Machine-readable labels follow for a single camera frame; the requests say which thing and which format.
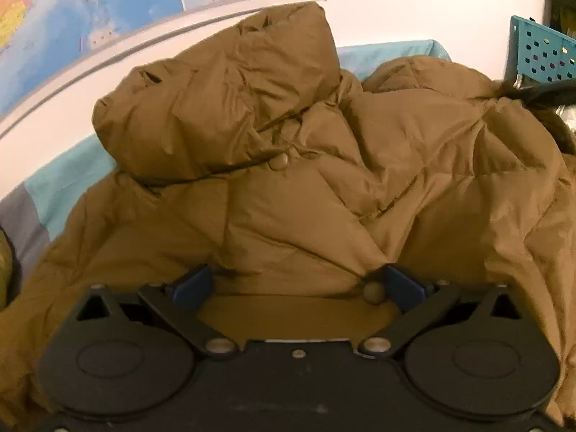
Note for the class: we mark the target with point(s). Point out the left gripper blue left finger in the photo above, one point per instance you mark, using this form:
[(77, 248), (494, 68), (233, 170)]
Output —
[(193, 289)]

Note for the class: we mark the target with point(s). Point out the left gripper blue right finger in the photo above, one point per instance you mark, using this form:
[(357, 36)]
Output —
[(403, 290)]

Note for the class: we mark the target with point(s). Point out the brown puffer down jacket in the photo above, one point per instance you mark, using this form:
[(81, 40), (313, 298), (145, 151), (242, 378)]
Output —
[(255, 152)]

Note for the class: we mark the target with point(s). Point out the teal grey bed sheet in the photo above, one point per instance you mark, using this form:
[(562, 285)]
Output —
[(35, 212)]

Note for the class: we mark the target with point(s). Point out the mustard yellow pillow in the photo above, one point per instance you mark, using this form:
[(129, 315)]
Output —
[(6, 268)]

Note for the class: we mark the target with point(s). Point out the upper teal plastic basket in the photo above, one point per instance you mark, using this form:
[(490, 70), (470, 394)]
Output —
[(539, 53)]

